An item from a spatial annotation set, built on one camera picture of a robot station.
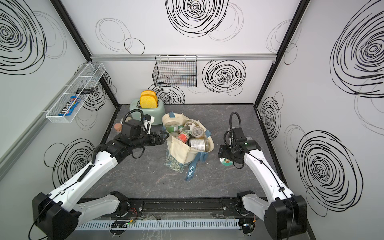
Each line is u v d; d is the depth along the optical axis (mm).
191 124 889
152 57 1784
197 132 842
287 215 383
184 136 785
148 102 957
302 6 720
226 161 771
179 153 788
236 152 570
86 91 784
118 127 937
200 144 789
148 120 680
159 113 972
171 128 891
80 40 829
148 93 960
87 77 871
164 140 680
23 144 548
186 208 754
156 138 667
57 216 366
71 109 689
